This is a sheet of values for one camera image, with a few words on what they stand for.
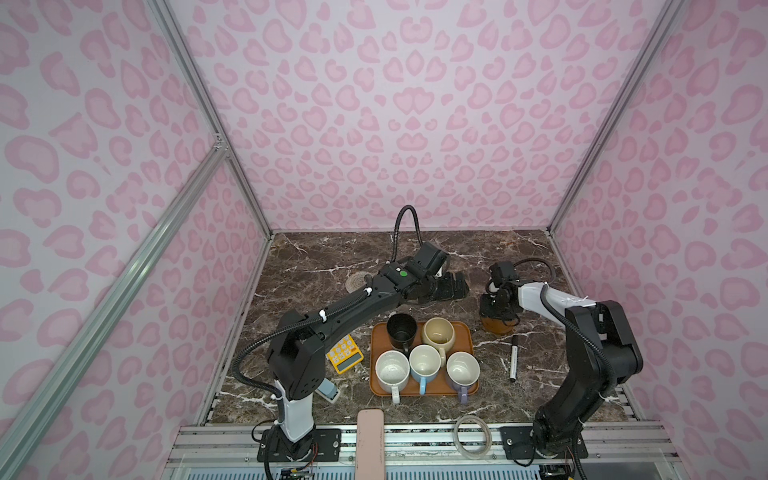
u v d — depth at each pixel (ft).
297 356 1.48
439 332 2.95
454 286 2.36
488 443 2.40
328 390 2.52
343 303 1.67
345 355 2.87
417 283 1.93
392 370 2.75
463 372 2.75
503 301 2.36
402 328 2.85
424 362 2.79
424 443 2.46
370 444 2.31
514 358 2.84
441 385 2.67
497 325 2.99
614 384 1.54
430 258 2.04
